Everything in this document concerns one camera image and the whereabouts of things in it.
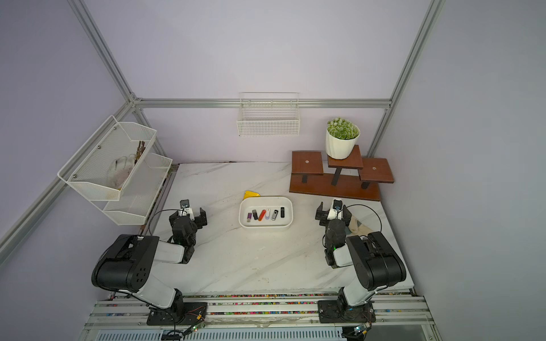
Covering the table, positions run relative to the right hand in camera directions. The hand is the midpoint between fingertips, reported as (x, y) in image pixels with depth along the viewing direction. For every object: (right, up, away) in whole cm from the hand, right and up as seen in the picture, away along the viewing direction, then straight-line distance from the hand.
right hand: (333, 206), depth 92 cm
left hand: (-64, -3, +2) cm, 64 cm away
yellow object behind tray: (-39, +5, +15) cm, 42 cm away
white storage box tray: (-39, 0, +9) cm, 41 cm away
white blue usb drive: (-30, -4, +7) cm, 31 cm away
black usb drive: (-36, -5, +7) cm, 37 cm away
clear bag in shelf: (-84, +15, -14) cm, 86 cm away
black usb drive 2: (-22, -4, +9) cm, 24 cm away
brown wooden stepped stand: (+15, +14, +16) cm, 26 cm away
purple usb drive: (-38, -6, +7) cm, 39 cm away
